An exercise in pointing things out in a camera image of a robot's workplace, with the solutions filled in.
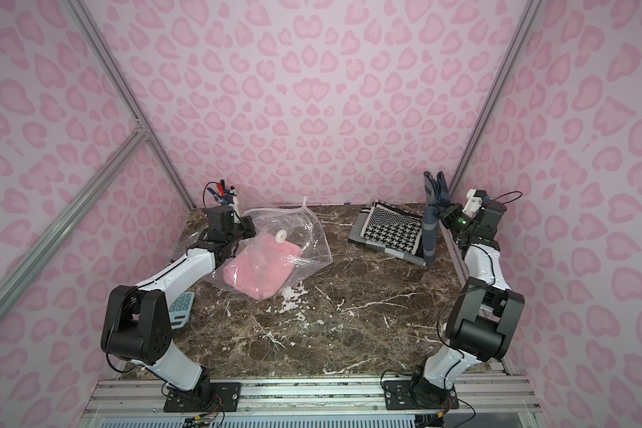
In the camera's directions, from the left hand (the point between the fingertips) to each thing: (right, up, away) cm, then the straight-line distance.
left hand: (251, 215), depth 91 cm
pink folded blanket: (+5, -17, -5) cm, 19 cm away
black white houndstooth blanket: (+51, -4, +13) cm, 53 cm away
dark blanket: (+60, +5, -7) cm, 61 cm away
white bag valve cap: (+9, -8, +7) cm, 13 cm away
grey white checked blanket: (+38, -3, +21) cm, 44 cm away
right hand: (+60, +4, -6) cm, 60 cm away
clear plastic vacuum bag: (+16, -4, +13) cm, 21 cm away
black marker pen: (-13, +10, +18) cm, 25 cm away
